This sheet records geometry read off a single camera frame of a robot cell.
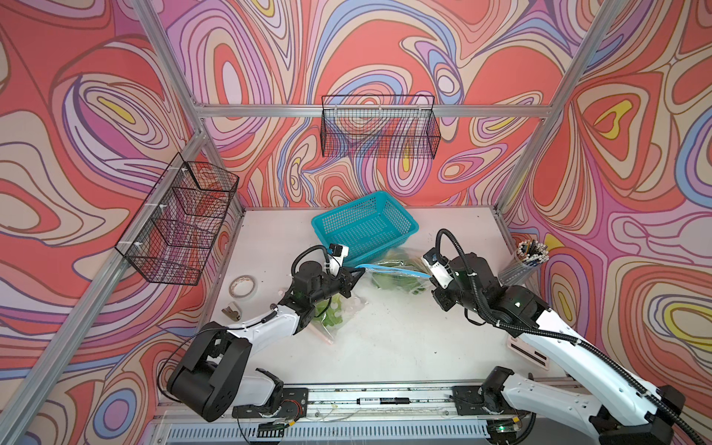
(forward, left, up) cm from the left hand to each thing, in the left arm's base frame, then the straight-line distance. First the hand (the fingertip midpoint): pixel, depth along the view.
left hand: (367, 273), depth 80 cm
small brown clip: (-6, +44, -16) cm, 47 cm away
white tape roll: (+5, +44, -16) cm, 47 cm away
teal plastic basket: (+34, -1, -16) cm, 38 cm away
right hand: (-6, -19, +4) cm, 20 cm away
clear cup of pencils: (+6, -50, +1) cm, 51 cm away
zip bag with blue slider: (-1, -11, +3) cm, 11 cm away
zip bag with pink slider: (-7, +11, -12) cm, 17 cm away
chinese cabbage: (-3, -12, -1) cm, 13 cm away
